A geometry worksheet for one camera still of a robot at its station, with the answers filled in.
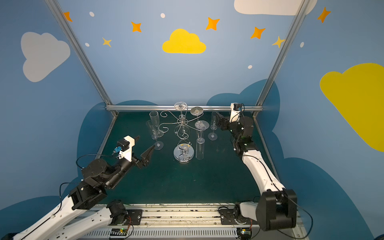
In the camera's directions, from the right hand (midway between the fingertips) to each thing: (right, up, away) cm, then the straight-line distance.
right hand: (224, 111), depth 78 cm
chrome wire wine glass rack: (-23, -25, +19) cm, 39 cm away
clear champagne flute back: (-23, +3, +2) cm, 24 cm away
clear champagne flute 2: (-41, -21, +24) cm, 52 cm away
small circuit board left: (-54, -61, -5) cm, 82 cm away
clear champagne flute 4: (-13, -8, -6) cm, 16 cm away
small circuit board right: (+9, -61, -5) cm, 62 cm away
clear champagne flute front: (-2, -15, +30) cm, 33 cm away
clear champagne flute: (-41, -2, +16) cm, 44 cm away
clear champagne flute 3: (-15, 0, 0) cm, 15 cm away
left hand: (-37, -14, -18) cm, 43 cm away
